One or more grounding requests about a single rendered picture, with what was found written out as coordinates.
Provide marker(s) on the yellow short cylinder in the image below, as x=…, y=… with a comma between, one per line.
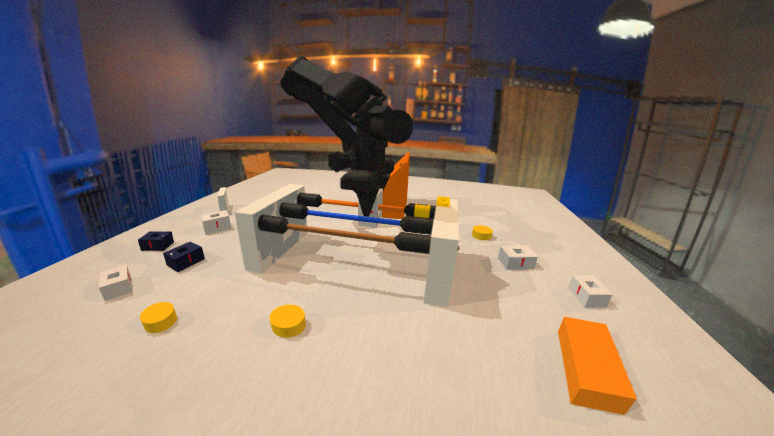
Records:
x=482, y=233
x=287, y=321
x=158, y=317

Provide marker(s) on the small white block with square hole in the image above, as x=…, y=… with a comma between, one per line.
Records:
x=589, y=291

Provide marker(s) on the small white block with red arrow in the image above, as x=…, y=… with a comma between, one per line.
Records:
x=216, y=222

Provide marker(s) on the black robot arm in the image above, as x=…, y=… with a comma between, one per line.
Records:
x=346, y=94

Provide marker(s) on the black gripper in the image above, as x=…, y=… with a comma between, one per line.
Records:
x=371, y=177

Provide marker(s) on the white square block with rectangular hole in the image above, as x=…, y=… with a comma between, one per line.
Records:
x=115, y=282

